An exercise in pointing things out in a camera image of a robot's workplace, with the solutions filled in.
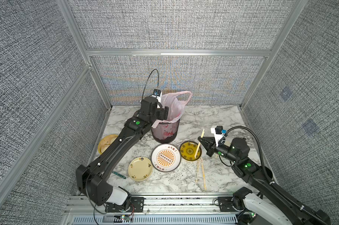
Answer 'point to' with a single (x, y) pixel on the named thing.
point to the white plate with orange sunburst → (165, 157)
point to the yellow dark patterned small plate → (187, 150)
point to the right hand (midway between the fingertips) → (200, 135)
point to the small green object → (119, 175)
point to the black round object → (269, 172)
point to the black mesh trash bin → (165, 132)
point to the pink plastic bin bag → (176, 106)
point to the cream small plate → (140, 168)
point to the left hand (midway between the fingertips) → (163, 104)
